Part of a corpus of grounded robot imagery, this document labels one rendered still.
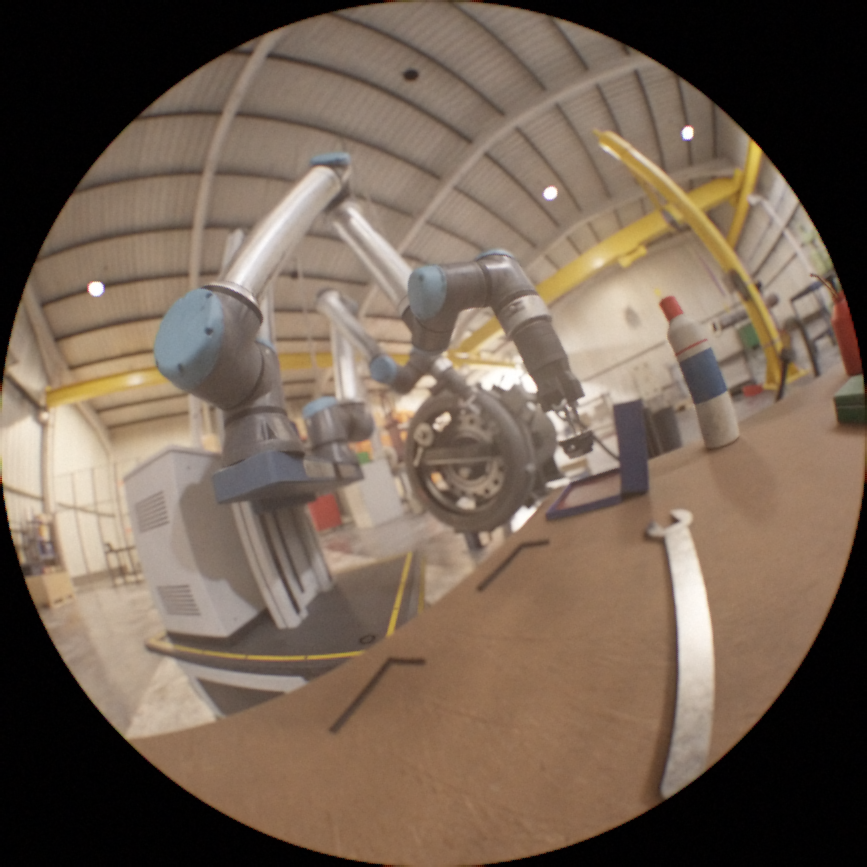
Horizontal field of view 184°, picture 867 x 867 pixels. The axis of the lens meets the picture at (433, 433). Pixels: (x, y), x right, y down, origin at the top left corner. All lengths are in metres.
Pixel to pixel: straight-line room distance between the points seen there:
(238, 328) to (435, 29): 8.19
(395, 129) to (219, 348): 8.16
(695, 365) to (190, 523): 1.01
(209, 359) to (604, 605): 0.50
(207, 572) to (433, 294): 0.78
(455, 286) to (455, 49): 8.26
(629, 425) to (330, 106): 7.92
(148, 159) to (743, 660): 8.71
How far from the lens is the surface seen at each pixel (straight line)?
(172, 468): 0.78
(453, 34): 8.44
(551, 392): 0.39
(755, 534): 0.23
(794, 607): 0.17
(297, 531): 0.95
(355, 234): 0.77
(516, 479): 1.15
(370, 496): 5.06
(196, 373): 0.45
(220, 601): 0.79
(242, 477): 0.51
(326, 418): 0.99
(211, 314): 0.44
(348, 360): 1.22
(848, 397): 0.38
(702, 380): 0.44
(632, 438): 0.35
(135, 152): 8.67
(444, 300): 0.44
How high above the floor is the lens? 0.59
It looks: 8 degrees up
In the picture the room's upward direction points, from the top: 19 degrees counter-clockwise
